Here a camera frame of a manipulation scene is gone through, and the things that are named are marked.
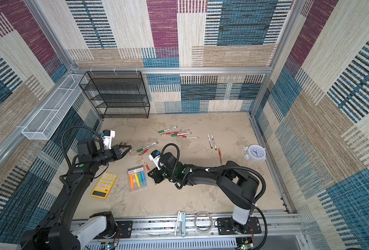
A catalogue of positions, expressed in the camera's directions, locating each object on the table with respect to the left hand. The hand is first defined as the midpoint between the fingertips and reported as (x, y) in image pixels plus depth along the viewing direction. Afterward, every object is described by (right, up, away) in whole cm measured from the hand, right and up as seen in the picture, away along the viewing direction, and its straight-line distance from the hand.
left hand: (130, 145), depth 77 cm
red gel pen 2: (+48, -8, +22) cm, 54 cm away
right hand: (+9, -16, +4) cm, 19 cm away
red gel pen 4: (+29, +3, +31) cm, 43 cm away
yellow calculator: (-17, -23, +9) cm, 30 cm away
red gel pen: (0, -6, +22) cm, 23 cm away
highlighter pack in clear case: (0, -20, +11) cm, 23 cm away
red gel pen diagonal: (+7, -11, +4) cm, 14 cm away
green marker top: (+13, +8, +35) cm, 38 cm away
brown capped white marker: (+46, -1, +28) cm, 53 cm away
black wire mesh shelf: (-21, +32, +33) cm, 51 cm away
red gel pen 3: (+21, +6, +32) cm, 39 cm away
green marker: (+5, -2, +26) cm, 27 cm away
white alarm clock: (+69, -6, +19) cm, 72 cm away
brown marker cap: (-13, -2, +28) cm, 31 cm away
